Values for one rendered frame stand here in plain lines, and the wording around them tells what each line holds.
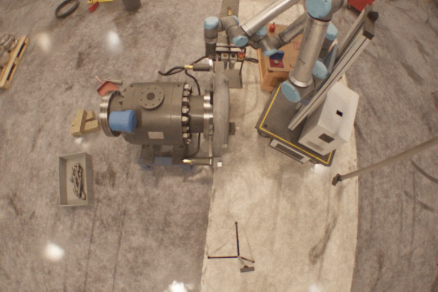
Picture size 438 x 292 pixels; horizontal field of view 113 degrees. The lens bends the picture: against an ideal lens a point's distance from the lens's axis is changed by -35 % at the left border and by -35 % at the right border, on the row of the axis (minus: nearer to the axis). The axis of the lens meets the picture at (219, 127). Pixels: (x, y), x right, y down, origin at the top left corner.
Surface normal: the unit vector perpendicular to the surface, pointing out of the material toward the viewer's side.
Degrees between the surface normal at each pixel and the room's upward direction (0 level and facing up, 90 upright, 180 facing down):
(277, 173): 0
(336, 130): 0
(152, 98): 0
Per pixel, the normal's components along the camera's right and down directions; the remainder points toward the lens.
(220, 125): 0.05, 0.27
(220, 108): 0.06, -0.04
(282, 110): 0.04, -0.36
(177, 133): 0.03, 0.58
